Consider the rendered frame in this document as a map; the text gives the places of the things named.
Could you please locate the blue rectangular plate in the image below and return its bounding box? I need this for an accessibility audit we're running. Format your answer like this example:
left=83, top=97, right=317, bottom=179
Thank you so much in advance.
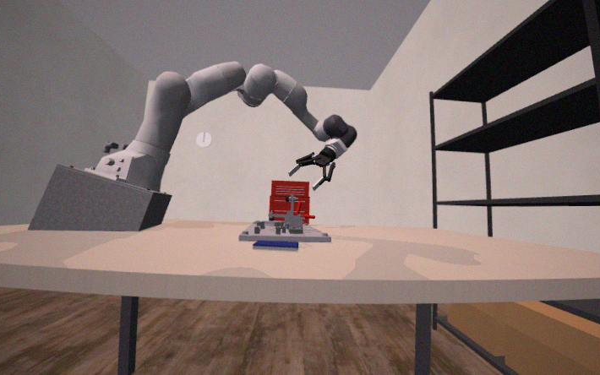
left=253, top=241, right=298, bottom=251

